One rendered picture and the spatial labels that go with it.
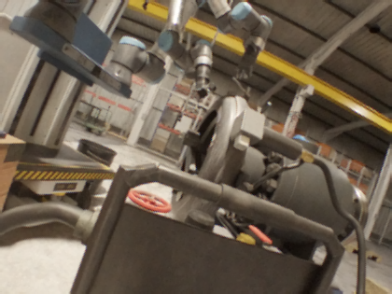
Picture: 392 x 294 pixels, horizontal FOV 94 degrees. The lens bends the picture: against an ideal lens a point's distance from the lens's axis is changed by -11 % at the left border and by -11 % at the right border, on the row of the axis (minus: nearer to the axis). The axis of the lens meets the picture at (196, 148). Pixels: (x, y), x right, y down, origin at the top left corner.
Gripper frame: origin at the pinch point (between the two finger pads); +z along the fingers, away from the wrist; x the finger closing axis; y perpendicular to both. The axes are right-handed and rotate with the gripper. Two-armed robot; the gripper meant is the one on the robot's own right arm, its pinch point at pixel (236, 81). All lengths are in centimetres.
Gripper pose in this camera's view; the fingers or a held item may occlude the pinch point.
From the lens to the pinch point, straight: 107.5
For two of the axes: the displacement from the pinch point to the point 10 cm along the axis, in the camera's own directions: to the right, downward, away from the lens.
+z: -4.0, 9.2, 0.4
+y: 4.9, 1.7, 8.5
